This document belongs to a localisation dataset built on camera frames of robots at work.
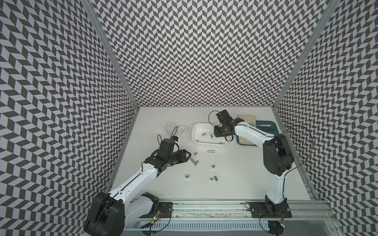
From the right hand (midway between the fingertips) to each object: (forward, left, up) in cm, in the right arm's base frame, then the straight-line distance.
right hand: (217, 134), depth 95 cm
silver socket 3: (-17, +14, -5) cm, 22 cm away
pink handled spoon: (+14, -39, -10) cm, 43 cm away
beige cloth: (+17, -26, -5) cm, 31 cm away
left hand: (-17, +19, +3) cm, 25 cm away
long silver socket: (-15, +17, -7) cm, 23 cm away
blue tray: (+10, -39, -6) cm, 41 cm away
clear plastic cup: (+5, +32, +2) cm, 32 cm away
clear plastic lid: (+3, +23, 0) cm, 23 cm away
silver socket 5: (-26, +3, -6) cm, 27 cm away
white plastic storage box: (+6, +13, -2) cm, 14 cm away
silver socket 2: (-10, +14, -6) cm, 19 cm away
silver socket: (+4, +9, -6) cm, 11 cm away
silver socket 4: (-27, +5, -5) cm, 28 cm away
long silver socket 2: (-9, +5, -6) cm, 12 cm away
